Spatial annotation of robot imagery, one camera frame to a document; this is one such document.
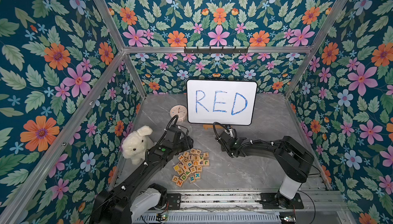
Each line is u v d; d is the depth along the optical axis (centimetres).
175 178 78
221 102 91
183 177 79
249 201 75
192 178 78
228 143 70
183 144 74
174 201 74
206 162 84
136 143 72
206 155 86
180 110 107
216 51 94
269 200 74
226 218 77
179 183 77
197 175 80
